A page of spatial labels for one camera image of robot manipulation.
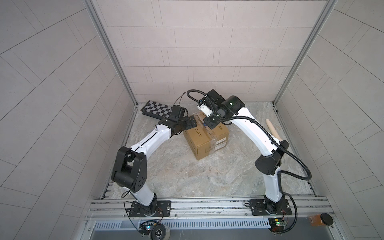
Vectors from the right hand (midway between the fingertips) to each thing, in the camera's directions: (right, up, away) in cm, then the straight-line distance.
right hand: (207, 122), depth 77 cm
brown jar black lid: (+47, -40, -16) cm, 63 cm away
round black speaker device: (-21, -41, -19) cm, 50 cm away
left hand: (-8, 0, +11) cm, 14 cm away
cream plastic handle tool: (+45, -8, +21) cm, 51 cm away
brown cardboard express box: (-2, -10, +2) cm, 10 cm away
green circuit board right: (+32, -47, -9) cm, 57 cm away
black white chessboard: (-35, +8, +32) cm, 48 cm away
